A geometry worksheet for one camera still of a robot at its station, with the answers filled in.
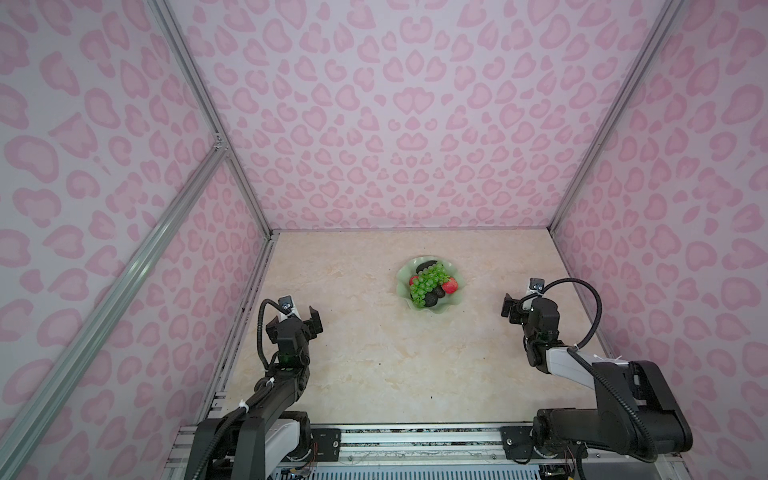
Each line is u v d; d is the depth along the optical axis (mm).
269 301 666
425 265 1003
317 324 820
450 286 968
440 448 736
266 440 531
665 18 698
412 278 992
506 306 844
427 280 946
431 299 951
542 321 692
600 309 657
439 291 977
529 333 743
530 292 793
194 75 782
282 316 736
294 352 654
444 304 975
